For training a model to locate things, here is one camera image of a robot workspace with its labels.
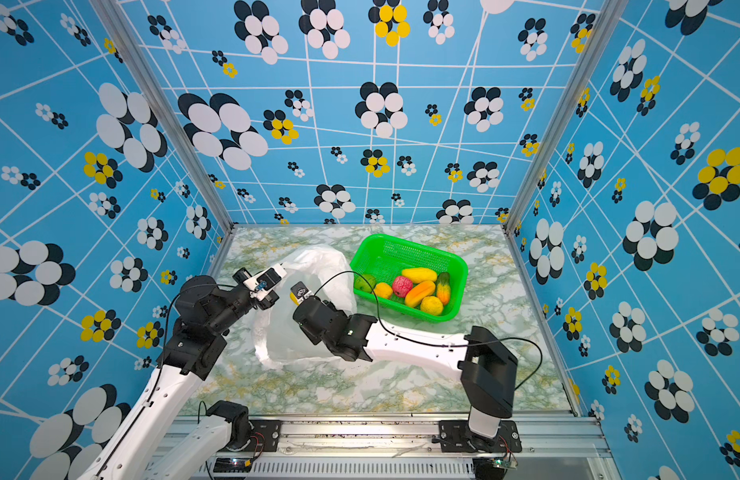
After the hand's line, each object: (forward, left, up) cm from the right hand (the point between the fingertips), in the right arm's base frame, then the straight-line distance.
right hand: (316, 309), depth 78 cm
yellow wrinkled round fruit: (+8, -32, -12) cm, 35 cm away
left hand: (+4, +6, +16) cm, 18 cm away
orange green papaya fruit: (+16, -37, -13) cm, 42 cm away
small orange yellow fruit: (+13, -18, -11) cm, 25 cm away
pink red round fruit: (+15, -23, -11) cm, 30 cm away
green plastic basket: (+29, -18, -15) cm, 38 cm away
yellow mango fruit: (+21, -30, -14) cm, 39 cm away
